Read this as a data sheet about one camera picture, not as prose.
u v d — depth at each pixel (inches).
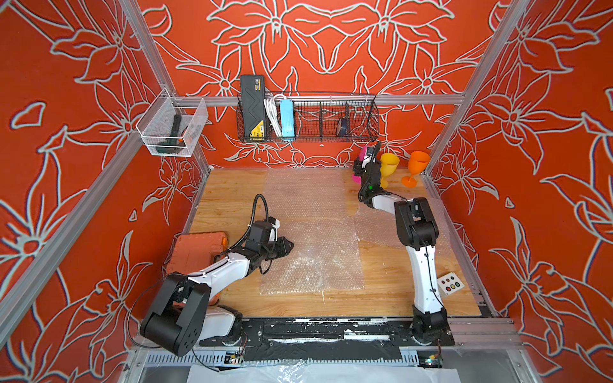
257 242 26.9
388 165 39.5
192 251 33.7
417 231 25.0
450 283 31.3
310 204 42.0
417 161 39.9
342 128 36.3
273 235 28.6
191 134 33.4
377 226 38.5
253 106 34.5
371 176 32.6
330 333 29.2
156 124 31.4
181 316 16.4
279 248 30.5
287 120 35.3
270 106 33.1
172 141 32.2
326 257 34.8
